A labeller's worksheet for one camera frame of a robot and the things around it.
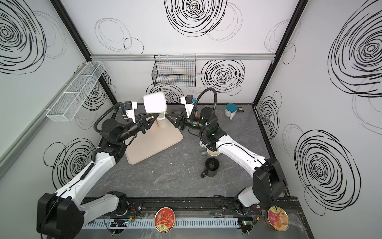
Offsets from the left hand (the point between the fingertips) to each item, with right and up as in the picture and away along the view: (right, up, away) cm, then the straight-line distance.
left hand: (157, 115), depth 66 cm
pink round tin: (+55, -48, +2) cm, 73 cm away
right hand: (+4, +1, -1) cm, 5 cm away
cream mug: (+1, -2, +2) cm, 3 cm away
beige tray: (-9, -16, +32) cm, 37 cm away
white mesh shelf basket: (-46, +6, +7) cm, 47 cm away
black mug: (+27, -28, +18) cm, 43 cm away
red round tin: (+3, -48, +1) cm, 48 cm away
